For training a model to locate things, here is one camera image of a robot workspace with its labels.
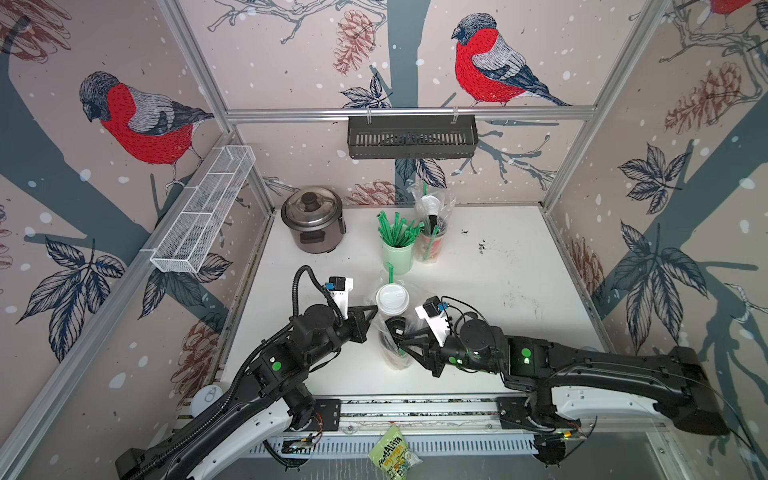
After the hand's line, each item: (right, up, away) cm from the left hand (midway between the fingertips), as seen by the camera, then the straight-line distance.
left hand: (383, 305), depth 69 cm
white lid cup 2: (+2, 0, +7) cm, 8 cm away
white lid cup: (+15, +26, +28) cm, 41 cm away
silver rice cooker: (-23, +21, +24) cm, 39 cm away
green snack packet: (+2, -35, -1) cm, 35 cm away
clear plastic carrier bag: (+19, +29, +26) cm, 44 cm away
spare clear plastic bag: (-1, -3, -2) cm, 4 cm away
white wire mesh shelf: (-50, +38, +22) cm, 66 cm away
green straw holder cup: (+5, +9, +26) cm, 28 cm away
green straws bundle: (+5, +17, +29) cm, 34 cm away
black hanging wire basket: (+9, +51, +35) cm, 63 cm away
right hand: (+5, -6, -5) cm, 9 cm away
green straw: (+2, +7, +8) cm, 10 cm away
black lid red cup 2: (+3, -5, +1) cm, 6 cm away
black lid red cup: (+14, +14, +23) cm, 31 cm away
